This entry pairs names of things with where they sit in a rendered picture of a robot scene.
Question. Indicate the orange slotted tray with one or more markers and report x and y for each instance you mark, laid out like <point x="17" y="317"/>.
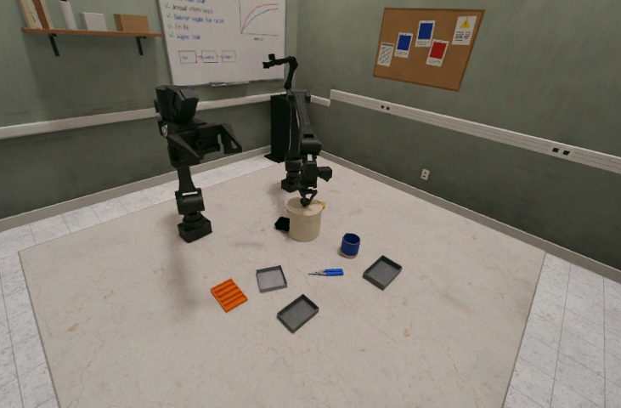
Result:
<point x="229" y="294"/>

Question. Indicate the blue ceramic mug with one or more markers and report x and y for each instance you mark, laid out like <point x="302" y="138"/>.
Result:
<point x="347" y="250"/>

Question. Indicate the blue-handled pliers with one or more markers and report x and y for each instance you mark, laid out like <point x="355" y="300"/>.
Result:
<point x="328" y="272"/>

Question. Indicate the beige dispenser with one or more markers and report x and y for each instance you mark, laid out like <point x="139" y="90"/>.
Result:
<point x="304" y="219"/>

